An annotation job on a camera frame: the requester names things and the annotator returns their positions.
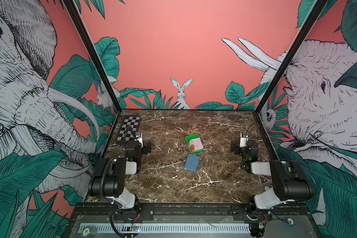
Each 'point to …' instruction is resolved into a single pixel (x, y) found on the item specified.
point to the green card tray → (189, 137)
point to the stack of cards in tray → (195, 144)
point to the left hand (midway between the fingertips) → (142, 138)
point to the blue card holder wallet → (192, 162)
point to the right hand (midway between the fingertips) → (239, 138)
